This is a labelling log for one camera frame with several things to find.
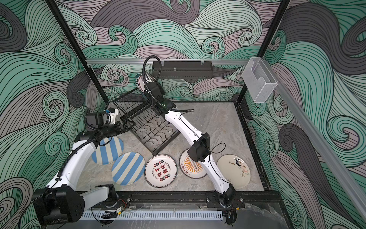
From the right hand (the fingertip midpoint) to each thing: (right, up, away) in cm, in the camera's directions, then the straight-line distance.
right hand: (153, 85), depth 81 cm
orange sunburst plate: (+22, -49, +3) cm, 54 cm away
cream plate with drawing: (+49, -51, +4) cm, 71 cm away
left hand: (-13, -22, -3) cm, 26 cm away
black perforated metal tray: (+23, +13, +14) cm, 30 cm away
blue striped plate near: (-15, -50, +3) cm, 52 cm away
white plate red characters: (+4, -51, +3) cm, 51 cm away
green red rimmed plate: (-10, +6, +9) cm, 15 cm away
